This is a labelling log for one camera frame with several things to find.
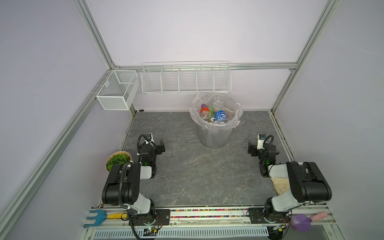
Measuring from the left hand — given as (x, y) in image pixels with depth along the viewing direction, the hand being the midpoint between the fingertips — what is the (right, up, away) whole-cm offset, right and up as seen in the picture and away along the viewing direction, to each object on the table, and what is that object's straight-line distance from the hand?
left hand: (155, 141), depth 93 cm
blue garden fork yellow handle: (-21, -36, -19) cm, 46 cm away
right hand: (+65, -1, +1) cm, 65 cm away
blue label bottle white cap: (+40, +15, -11) cm, 44 cm away
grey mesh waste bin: (+37, +1, -2) cm, 37 cm away
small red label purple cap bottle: (+31, +18, -4) cm, 36 cm away
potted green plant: (-17, -8, -10) cm, 21 cm away
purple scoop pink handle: (+77, -37, -22) cm, 88 cm away
